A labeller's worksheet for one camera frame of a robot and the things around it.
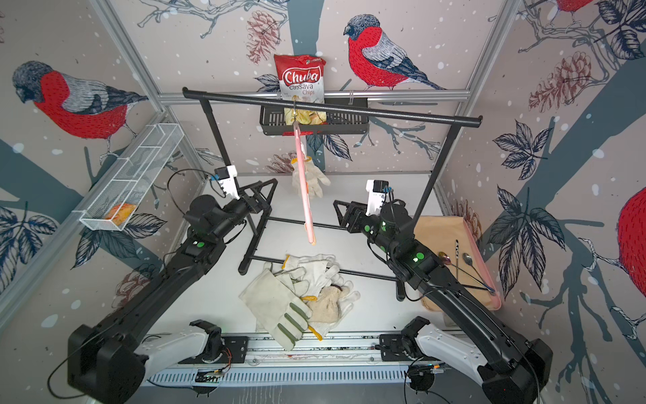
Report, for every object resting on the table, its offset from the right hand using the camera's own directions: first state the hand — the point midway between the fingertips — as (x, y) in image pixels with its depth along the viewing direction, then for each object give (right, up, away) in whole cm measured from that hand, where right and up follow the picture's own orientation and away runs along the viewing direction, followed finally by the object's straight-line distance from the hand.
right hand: (341, 202), depth 68 cm
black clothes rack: (+23, -2, 0) cm, 23 cm away
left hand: (-19, +7, 0) cm, 20 cm away
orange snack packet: (-59, -3, -3) cm, 59 cm away
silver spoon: (+50, -23, +24) cm, 60 cm away
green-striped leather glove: (-19, -37, +11) cm, 43 cm away
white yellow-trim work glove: (-7, -25, +19) cm, 32 cm away
